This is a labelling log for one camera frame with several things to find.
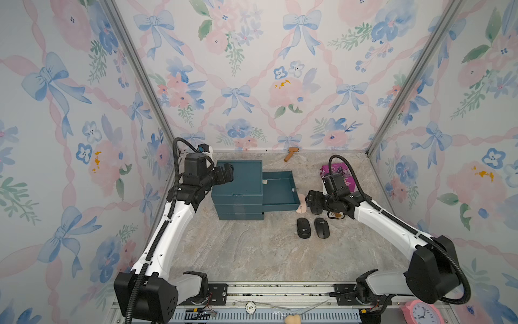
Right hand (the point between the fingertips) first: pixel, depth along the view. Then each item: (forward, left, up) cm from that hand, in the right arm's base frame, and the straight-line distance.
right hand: (316, 199), depth 87 cm
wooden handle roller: (+40, +7, -11) cm, 42 cm away
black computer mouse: (-8, -3, -11) cm, 14 cm away
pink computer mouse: (+1, +5, -10) cm, 11 cm away
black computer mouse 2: (-10, +5, -9) cm, 14 cm away
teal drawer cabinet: (-6, +31, +9) cm, 32 cm away
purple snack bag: (+22, -16, -6) cm, 28 cm away
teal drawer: (+8, +15, -7) cm, 18 cm away
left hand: (+4, +38, +16) cm, 41 cm away
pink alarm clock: (-39, -30, -10) cm, 50 cm away
